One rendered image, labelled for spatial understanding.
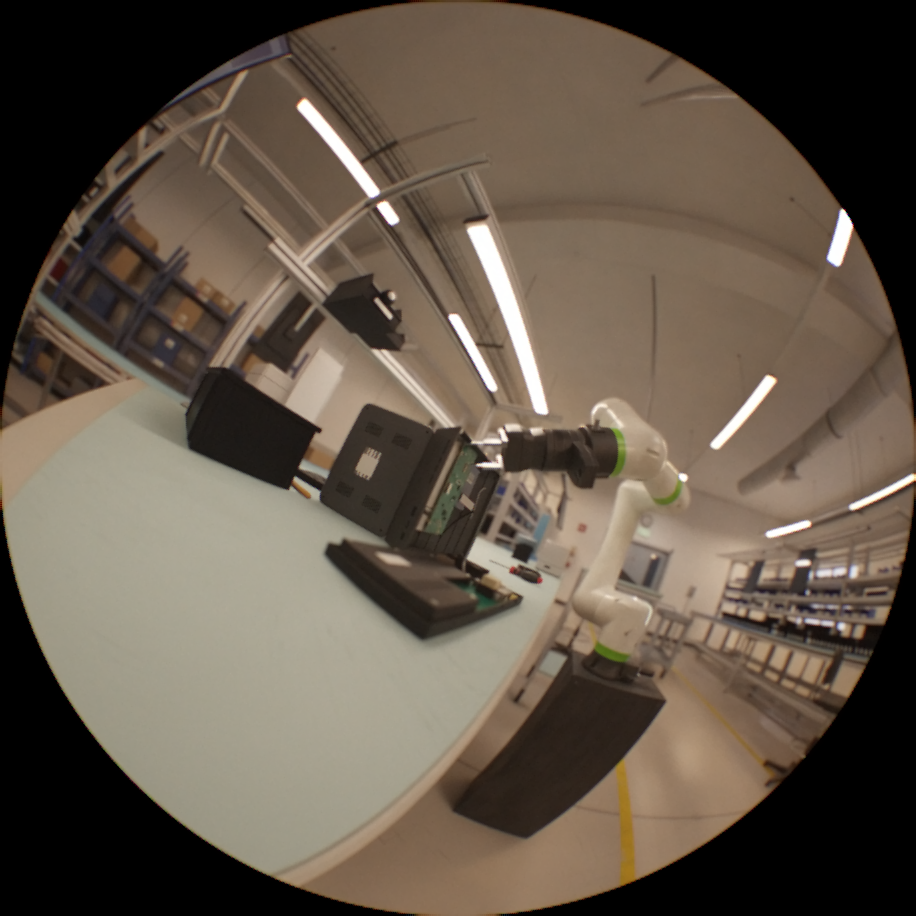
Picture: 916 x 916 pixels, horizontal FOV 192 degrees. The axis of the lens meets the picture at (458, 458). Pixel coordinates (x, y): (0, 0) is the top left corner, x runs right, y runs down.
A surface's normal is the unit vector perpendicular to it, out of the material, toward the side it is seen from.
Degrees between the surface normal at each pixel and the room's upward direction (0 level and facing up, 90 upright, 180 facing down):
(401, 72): 180
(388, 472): 90
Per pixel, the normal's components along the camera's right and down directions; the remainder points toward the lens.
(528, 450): 0.03, 0.47
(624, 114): -0.41, 0.89
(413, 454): -0.08, -0.24
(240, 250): 0.83, 0.27
